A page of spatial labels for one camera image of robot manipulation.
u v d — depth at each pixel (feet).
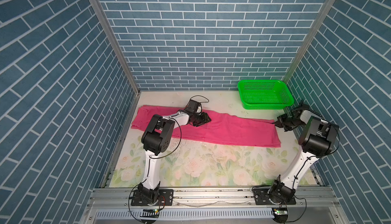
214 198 2.47
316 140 1.83
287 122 2.86
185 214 2.53
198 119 2.92
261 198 2.40
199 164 2.78
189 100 2.77
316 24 2.77
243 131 3.23
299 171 1.96
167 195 2.43
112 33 2.86
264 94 3.92
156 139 1.78
